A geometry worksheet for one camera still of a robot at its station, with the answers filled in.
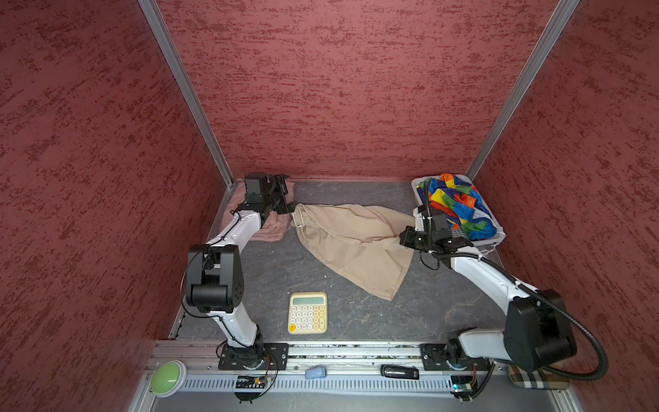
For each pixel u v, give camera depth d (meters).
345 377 0.71
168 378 0.69
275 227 1.03
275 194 0.80
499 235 0.91
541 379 0.68
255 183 0.71
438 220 0.67
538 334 0.42
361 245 0.94
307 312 0.81
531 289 0.45
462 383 0.71
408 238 0.78
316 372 0.70
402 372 0.76
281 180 0.83
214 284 0.48
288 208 0.84
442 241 0.65
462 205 0.95
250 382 0.72
